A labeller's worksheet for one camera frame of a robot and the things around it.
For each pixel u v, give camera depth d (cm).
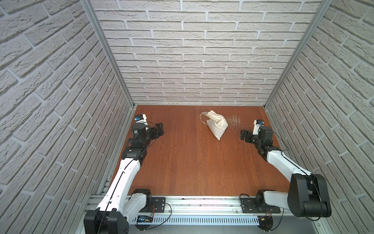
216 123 95
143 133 59
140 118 67
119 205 40
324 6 69
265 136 66
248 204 74
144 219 71
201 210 74
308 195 42
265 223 70
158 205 74
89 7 70
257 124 79
